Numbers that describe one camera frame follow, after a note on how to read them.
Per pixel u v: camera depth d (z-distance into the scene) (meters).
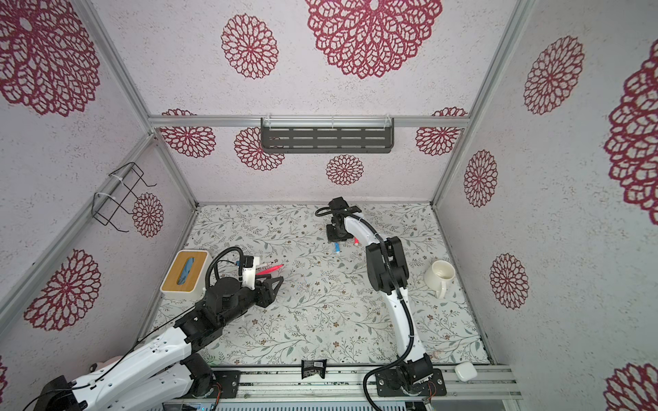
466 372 0.76
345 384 0.75
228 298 0.58
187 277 0.91
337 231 0.92
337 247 1.05
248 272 0.67
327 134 0.95
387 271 0.63
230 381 0.74
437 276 0.91
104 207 0.73
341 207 0.89
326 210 0.91
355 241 1.06
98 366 0.72
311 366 0.75
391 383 0.74
